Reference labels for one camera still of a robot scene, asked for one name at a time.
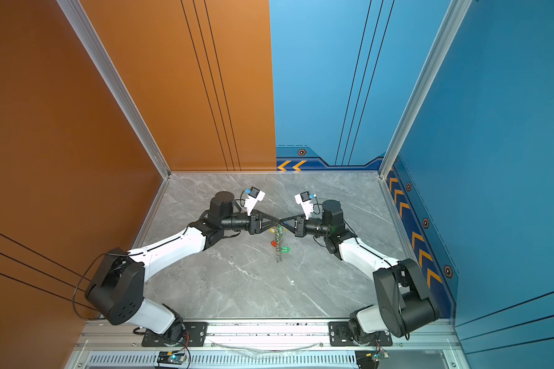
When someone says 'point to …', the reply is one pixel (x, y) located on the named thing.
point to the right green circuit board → (379, 355)
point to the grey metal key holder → (278, 247)
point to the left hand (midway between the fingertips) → (277, 220)
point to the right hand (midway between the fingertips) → (280, 224)
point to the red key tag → (273, 243)
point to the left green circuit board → (172, 357)
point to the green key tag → (285, 249)
